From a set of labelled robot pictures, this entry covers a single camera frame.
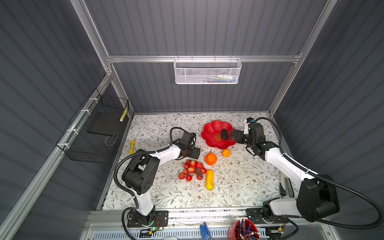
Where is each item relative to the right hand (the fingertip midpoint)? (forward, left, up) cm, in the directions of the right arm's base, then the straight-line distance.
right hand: (239, 134), depth 87 cm
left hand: (-4, +27, -13) cm, 30 cm away
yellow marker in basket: (+6, +65, +13) cm, 67 cm away
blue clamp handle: (-46, +21, -13) cm, 53 cm away
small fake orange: (-5, +6, -13) cm, 16 cm away
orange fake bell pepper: (-11, +16, -10) cm, 22 cm away
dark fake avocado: (+8, +6, -12) cm, 15 cm away
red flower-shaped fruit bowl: (+13, +14, -17) cm, 26 cm away
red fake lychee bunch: (-17, +28, -9) cm, 34 cm away
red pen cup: (-46, +5, -5) cm, 47 cm away
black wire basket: (-10, +77, +14) cm, 78 cm away
